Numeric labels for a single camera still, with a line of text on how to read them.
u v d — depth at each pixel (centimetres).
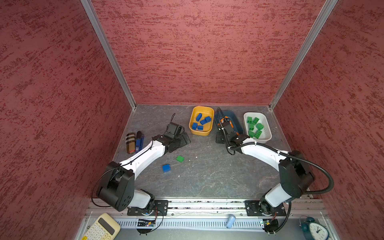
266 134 103
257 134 103
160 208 74
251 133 102
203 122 110
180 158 91
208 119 105
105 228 68
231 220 69
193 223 71
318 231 65
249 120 110
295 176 45
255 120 110
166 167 86
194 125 104
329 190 42
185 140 79
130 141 95
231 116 113
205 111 112
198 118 110
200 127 107
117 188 42
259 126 106
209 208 76
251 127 107
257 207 74
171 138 66
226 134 68
